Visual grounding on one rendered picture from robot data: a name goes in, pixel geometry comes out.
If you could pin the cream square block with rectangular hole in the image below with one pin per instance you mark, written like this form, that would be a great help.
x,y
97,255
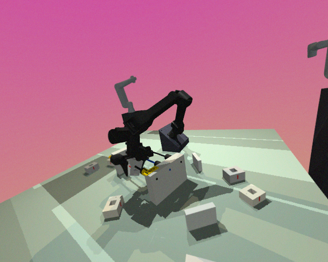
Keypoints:
x,y
252,195

